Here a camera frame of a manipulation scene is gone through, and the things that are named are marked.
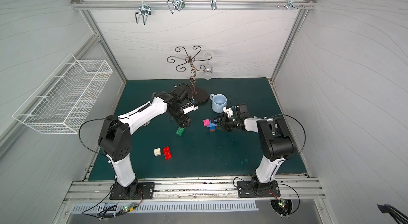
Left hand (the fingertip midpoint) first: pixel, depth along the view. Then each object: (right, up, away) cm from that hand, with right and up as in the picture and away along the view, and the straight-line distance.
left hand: (185, 119), depth 88 cm
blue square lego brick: (+15, -5, +2) cm, 16 cm away
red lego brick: (-9, -17, -4) cm, 20 cm away
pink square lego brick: (+12, -2, 0) cm, 12 cm away
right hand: (+16, -3, +4) cm, 17 cm away
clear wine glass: (+13, +30, +10) cm, 34 cm away
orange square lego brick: (+15, -7, +3) cm, 17 cm away
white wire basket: (-51, +10, -21) cm, 56 cm away
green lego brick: (-4, -8, +5) cm, 10 cm away
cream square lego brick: (-15, -17, -4) cm, 23 cm away
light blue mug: (+21, +9, +18) cm, 29 cm away
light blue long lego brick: (+15, -3, +1) cm, 15 cm away
